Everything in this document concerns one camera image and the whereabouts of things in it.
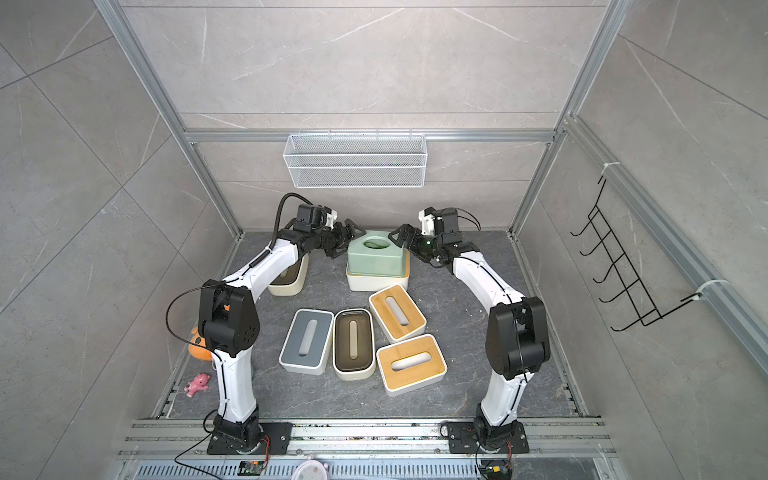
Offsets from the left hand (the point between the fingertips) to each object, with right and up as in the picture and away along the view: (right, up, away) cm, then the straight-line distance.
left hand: (364, 234), depth 91 cm
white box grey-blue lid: (-17, -34, -3) cm, 38 cm away
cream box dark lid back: (-24, -15, +5) cm, 29 cm away
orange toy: (-27, -23, -38) cm, 52 cm away
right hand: (+11, -2, -3) cm, 12 cm away
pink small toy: (-44, -42, -11) cm, 62 cm away
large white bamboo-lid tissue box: (-2, -16, +7) cm, 17 cm away
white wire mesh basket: (-4, +26, +9) cm, 28 cm away
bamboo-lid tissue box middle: (+10, -26, +4) cm, 28 cm away
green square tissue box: (+4, -7, +1) cm, 8 cm away
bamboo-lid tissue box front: (+14, -38, -7) cm, 41 cm away
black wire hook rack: (+61, -15, -28) cm, 69 cm away
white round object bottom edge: (-10, -57, -24) cm, 62 cm away
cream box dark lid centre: (-3, -32, -8) cm, 33 cm away
